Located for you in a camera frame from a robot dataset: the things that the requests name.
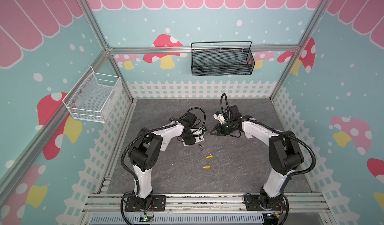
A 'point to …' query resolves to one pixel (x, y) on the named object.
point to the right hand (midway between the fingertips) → (211, 132)
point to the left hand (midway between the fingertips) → (190, 139)
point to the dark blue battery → (200, 147)
